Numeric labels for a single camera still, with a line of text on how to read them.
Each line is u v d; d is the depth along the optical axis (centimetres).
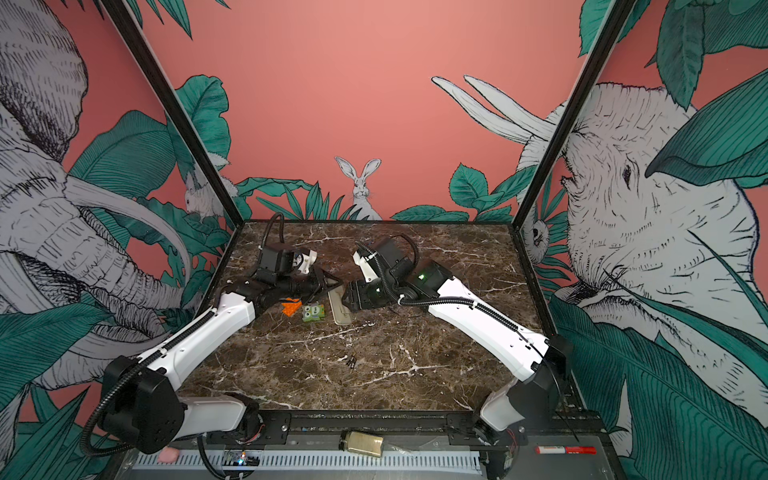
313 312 93
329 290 76
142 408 40
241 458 70
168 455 69
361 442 69
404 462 70
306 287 70
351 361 85
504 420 61
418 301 48
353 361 85
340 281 79
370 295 61
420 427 75
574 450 71
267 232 118
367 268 63
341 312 73
